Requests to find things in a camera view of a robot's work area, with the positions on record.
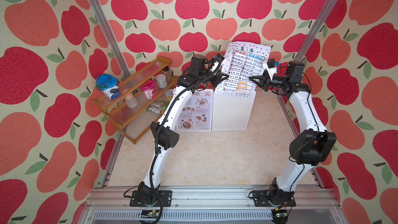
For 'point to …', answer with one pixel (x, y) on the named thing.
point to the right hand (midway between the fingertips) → (252, 79)
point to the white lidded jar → (161, 80)
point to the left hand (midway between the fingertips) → (229, 78)
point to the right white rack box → (232, 110)
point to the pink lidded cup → (149, 87)
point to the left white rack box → (198, 114)
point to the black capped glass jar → (167, 71)
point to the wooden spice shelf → (139, 106)
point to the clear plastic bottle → (131, 101)
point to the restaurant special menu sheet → (197, 116)
